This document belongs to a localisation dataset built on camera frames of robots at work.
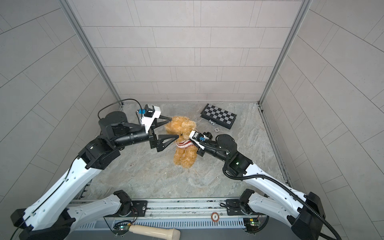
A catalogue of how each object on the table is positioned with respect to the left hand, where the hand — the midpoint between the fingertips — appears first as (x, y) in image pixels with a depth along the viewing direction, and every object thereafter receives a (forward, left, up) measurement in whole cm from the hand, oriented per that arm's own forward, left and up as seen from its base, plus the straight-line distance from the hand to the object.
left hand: (175, 129), depth 53 cm
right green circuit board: (-25, -33, -40) cm, 58 cm away
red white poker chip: (-23, -16, -39) cm, 48 cm away
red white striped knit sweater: (+1, -4, -13) cm, 14 cm away
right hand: (+4, -4, -12) cm, 13 cm away
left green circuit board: (-27, +24, -36) cm, 51 cm away
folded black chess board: (+36, -24, -38) cm, 57 cm away
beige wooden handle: (-29, +10, -37) cm, 48 cm away
